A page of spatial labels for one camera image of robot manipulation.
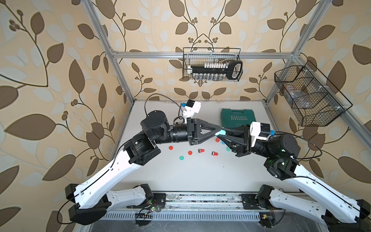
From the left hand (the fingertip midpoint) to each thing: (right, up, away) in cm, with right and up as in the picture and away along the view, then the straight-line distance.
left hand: (216, 130), depth 42 cm
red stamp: (-1, -19, +50) cm, 53 cm away
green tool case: (+26, +2, +63) cm, 68 cm away
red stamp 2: (+7, -20, +47) cm, 52 cm away
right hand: (+1, -1, +5) cm, 5 cm away
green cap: (-13, -23, +49) cm, 55 cm away
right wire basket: (+56, +12, +31) cm, 65 cm away
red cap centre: (-8, -20, +50) cm, 54 cm away
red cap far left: (-21, -17, +52) cm, 59 cm away
